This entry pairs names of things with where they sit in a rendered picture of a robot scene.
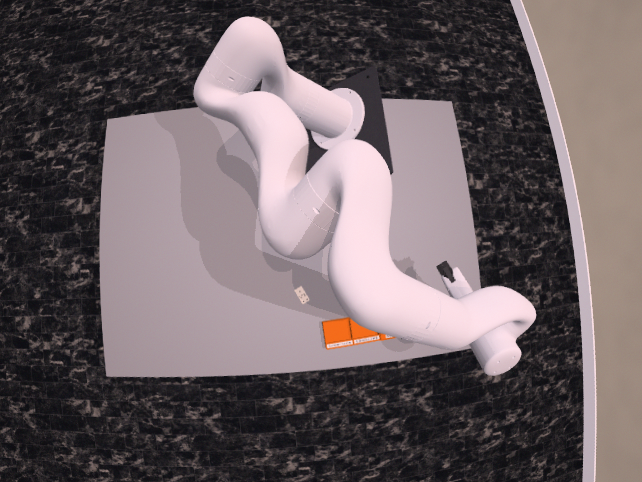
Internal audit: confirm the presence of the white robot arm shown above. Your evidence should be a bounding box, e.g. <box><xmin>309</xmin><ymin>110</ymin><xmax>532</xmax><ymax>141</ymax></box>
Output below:
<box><xmin>193</xmin><ymin>17</ymin><xmax>536</xmax><ymax>376</ymax></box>

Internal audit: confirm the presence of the white domino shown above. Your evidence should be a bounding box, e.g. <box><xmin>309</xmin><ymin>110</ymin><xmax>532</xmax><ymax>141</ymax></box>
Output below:
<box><xmin>295</xmin><ymin>287</ymin><xmax>310</xmax><ymax>304</ymax></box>

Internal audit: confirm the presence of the orange three-compartment bin rack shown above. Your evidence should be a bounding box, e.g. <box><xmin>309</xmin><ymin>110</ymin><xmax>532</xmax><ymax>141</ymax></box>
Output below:
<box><xmin>323</xmin><ymin>318</ymin><xmax>395</xmax><ymax>350</ymax></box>

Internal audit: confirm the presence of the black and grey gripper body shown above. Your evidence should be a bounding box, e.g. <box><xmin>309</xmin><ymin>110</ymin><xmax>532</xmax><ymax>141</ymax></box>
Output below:
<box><xmin>442</xmin><ymin>267</ymin><xmax>473</xmax><ymax>299</ymax></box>

